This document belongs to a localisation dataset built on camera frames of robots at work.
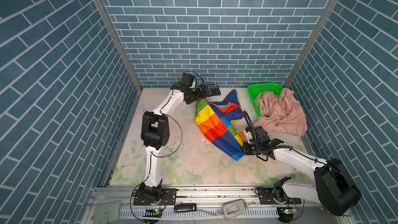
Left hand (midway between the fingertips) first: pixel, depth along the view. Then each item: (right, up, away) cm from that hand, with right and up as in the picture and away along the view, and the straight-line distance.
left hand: (202, 96), depth 97 cm
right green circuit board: (+41, -55, -25) cm, 73 cm away
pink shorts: (+51, -10, +1) cm, 53 cm away
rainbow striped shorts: (+8, -14, -2) cm, 16 cm away
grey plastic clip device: (+16, -52, -27) cm, 61 cm away
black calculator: (+8, +6, +23) cm, 25 cm away
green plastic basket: (+37, +5, +14) cm, 40 cm away
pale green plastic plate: (-42, -53, -27) cm, 73 cm away
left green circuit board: (-22, -56, -25) cm, 65 cm away
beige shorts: (+40, -3, +8) cm, 41 cm away
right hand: (+22, -30, -9) cm, 38 cm away
